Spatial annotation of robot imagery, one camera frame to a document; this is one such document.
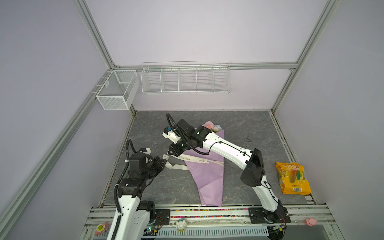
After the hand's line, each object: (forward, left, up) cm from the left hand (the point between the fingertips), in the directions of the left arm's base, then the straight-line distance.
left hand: (167, 161), depth 76 cm
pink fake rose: (+29, -26, -9) cm, 40 cm away
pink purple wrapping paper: (-6, -22, -12) cm, 26 cm away
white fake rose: (+28, -31, -10) cm, 43 cm away
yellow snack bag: (-10, -67, -11) cm, 69 cm away
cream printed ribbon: (-1, -1, -2) cm, 3 cm away
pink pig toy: (-29, -68, -14) cm, 75 cm away
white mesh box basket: (+51, +36, +7) cm, 63 cm away
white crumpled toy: (-27, -6, -10) cm, 29 cm away
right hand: (+4, -1, +2) cm, 5 cm away
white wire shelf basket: (+53, -11, +14) cm, 56 cm away
